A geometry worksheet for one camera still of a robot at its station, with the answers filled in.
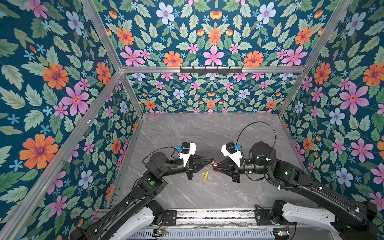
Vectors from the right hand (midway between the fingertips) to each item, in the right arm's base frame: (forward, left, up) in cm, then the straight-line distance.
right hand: (215, 165), depth 57 cm
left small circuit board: (-19, +25, -33) cm, 45 cm away
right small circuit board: (-19, -32, -34) cm, 51 cm away
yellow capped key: (+9, +3, -33) cm, 35 cm away
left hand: (-1, +1, +5) cm, 5 cm away
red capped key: (0, 0, +1) cm, 1 cm away
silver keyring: (0, +2, +1) cm, 2 cm away
